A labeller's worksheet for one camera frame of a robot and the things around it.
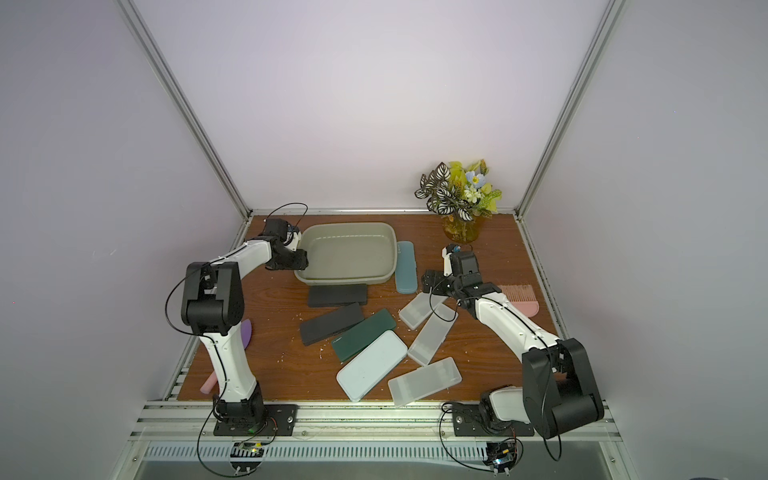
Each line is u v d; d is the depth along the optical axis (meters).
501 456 0.70
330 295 0.97
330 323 0.90
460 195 0.92
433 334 0.86
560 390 0.41
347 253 1.11
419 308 0.92
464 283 0.67
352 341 0.85
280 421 0.73
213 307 0.56
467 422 0.73
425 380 0.78
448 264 0.80
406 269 1.02
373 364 0.81
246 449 0.72
